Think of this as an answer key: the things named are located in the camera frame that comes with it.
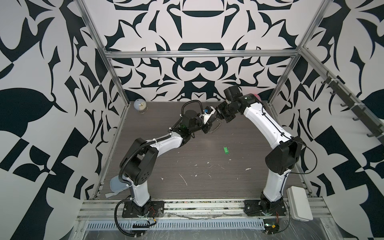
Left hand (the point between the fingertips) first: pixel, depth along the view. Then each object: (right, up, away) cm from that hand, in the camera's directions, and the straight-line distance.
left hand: (216, 113), depth 83 cm
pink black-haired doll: (+37, +15, +35) cm, 53 cm away
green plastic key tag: (+8, -23, +11) cm, 26 cm away
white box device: (+38, -44, -11) cm, 59 cm away
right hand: (-1, +1, 0) cm, 1 cm away
